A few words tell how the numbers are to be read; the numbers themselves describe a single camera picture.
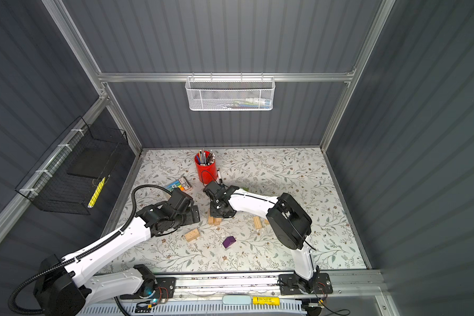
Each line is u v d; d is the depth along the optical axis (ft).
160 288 2.37
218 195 2.30
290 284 2.42
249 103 2.99
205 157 3.26
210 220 2.91
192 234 2.77
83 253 1.41
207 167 3.11
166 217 1.87
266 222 1.64
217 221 2.86
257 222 2.92
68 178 2.36
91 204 2.15
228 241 2.73
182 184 3.36
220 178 3.45
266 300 2.28
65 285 1.25
